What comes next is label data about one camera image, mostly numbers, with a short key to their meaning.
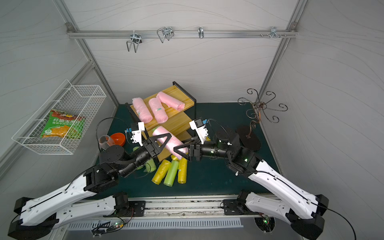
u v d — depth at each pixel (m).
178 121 0.88
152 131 0.54
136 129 0.52
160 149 0.49
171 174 0.82
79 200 0.45
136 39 0.78
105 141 0.80
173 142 0.53
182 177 0.80
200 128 0.51
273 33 0.77
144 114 0.65
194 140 0.51
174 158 0.88
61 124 0.62
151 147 0.49
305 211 0.39
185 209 0.75
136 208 0.73
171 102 0.71
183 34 0.80
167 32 0.75
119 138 0.96
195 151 0.49
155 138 0.53
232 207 0.74
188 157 0.49
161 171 0.86
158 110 0.66
